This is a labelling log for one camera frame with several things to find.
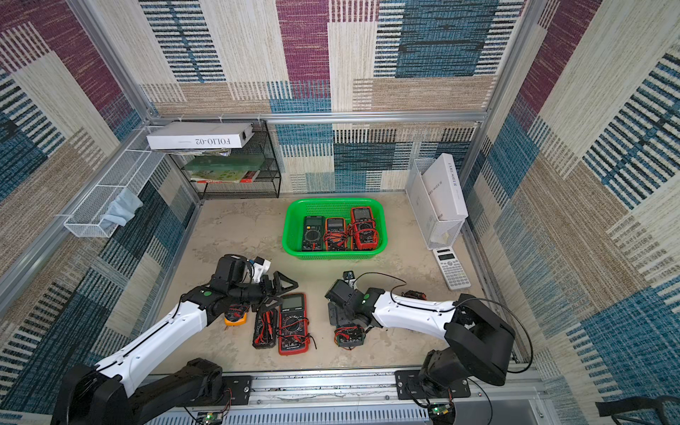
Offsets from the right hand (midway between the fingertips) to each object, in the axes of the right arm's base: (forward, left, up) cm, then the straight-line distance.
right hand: (344, 309), depth 85 cm
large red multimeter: (-7, +16, 0) cm, 17 cm away
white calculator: (+15, -39, -2) cm, 42 cm away
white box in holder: (+39, -36, +17) cm, 55 cm away
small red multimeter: (+27, -7, +7) cm, 29 cm away
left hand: (+2, +15, +11) cm, 19 cm away
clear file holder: (+26, -34, +5) cm, 43 cm away
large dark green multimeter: (+30, +12, 0) cm, 32 cm away
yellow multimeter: (-3, +32, +4) cm, 33 cm away
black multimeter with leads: (-8, +23, +2) cm, 25 cm away
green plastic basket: (+31, +3, +2) cm, 31 cm away
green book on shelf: (+45, +45, +21) cm, 67 cm away
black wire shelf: (+44, +28, +15) cm, 54 cm away
